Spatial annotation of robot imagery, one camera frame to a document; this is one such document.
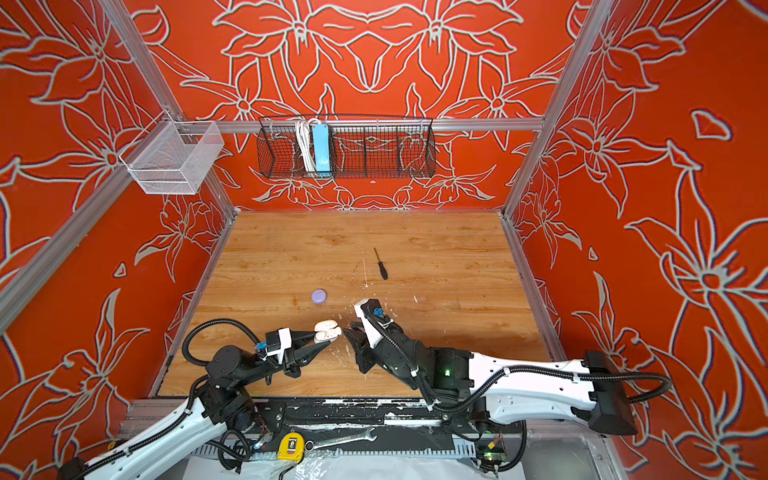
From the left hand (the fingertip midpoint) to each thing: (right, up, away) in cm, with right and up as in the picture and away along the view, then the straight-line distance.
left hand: (325, 336), depth 65 cm
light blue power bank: (-6, +49, +25) cm, 55 cm away
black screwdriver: (+13, +10, +36) cm, 40 cm away
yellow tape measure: (-8, -27, +3) cm, 28 cm away
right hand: (+4, +1, -1) cm, 4 cm away
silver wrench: (+9, -27, +6) cm, 29 cm away
